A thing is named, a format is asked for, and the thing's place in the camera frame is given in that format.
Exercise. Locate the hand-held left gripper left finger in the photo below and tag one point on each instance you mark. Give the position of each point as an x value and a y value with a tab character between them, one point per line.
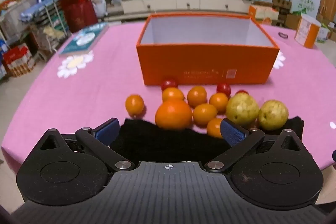
107	130

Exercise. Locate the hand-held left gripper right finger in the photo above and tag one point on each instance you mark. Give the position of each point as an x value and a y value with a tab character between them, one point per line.
232	132

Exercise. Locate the small tangerine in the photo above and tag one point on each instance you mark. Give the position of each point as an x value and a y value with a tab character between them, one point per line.
172	95
197	96
214	128
218	102
204	114
134	105

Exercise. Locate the red cherry tomato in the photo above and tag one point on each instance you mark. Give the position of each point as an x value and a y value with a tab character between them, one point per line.
241	92
223	88
169	83

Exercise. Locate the large orange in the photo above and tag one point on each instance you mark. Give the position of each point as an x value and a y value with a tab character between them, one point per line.
173	115

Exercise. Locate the orange cardboard box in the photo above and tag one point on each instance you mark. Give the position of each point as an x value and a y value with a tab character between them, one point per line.
204	64

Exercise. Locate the black cloth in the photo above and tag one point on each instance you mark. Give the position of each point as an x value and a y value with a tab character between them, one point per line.
157	140

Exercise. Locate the white daisy coaster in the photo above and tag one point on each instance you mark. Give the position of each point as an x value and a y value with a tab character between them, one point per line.
74	64
280	60

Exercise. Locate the teal tissue pack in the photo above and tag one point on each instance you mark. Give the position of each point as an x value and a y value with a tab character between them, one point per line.
84	39

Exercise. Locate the red and white carton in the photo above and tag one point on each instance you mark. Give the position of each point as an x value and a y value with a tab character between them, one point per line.
18	61

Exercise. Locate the orange fruit carton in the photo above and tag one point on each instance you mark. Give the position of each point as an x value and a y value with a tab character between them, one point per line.
262	14

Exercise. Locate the red bag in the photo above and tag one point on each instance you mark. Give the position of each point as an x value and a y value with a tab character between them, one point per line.
78	8

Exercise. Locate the orange and white canister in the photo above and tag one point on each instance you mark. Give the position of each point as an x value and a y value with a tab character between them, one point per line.
307	31

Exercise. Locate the white plastic sack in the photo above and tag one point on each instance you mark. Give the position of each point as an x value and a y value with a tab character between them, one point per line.
99	3

